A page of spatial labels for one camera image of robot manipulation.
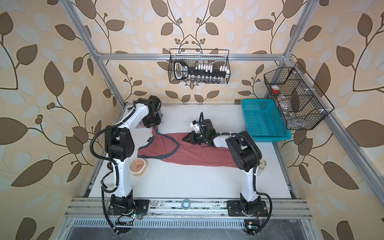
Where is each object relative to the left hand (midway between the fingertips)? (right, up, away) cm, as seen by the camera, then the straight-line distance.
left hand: (156, 123), depth 96 cm
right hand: (+18, -11, -5) cm, 22 cm away
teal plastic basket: (+77, +1, +13) cm, 78 cm away
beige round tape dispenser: (-8, -25, -11) cm, 28 cm away
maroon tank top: (+10, -15, +2) cm, 19 cm away
